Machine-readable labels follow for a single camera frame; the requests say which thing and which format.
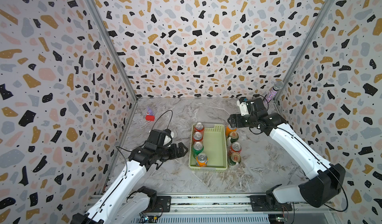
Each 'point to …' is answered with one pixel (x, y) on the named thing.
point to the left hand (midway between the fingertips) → (183, 151)
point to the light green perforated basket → (215, 146)
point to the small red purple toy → (150, 116)
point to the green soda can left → (198, 147)
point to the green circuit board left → (145, 218)
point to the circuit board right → (277, 218)
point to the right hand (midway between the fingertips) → (233, 119)
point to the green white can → (234, 137)
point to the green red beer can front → (234, 158)
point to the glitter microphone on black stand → (277, 86)
